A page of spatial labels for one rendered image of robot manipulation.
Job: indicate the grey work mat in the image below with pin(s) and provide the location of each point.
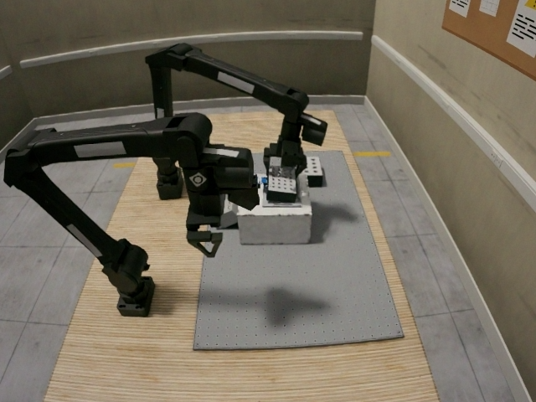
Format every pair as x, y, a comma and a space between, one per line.
332, 291

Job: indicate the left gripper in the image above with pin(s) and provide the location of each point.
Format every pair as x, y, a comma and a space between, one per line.
271, 152

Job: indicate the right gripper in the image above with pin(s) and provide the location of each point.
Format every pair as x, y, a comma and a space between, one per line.
195, 218

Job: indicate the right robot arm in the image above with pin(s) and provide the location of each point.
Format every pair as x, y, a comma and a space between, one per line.
233, 172

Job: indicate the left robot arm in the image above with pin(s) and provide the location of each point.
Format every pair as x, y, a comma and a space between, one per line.
290, 102

